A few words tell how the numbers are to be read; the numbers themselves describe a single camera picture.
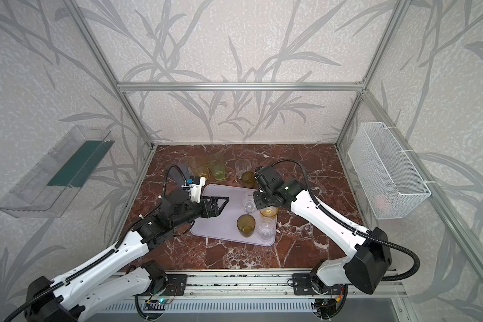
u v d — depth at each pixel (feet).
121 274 1.87
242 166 3.49
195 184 2.16
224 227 2.91
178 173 2.13
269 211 2.97
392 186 1.98
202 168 3.18
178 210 1.86
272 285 2.47
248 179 3.42
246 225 2.80
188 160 3.27
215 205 2.12
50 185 2.11
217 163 3.47
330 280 2.03
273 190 1.87
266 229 2.83
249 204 2.77
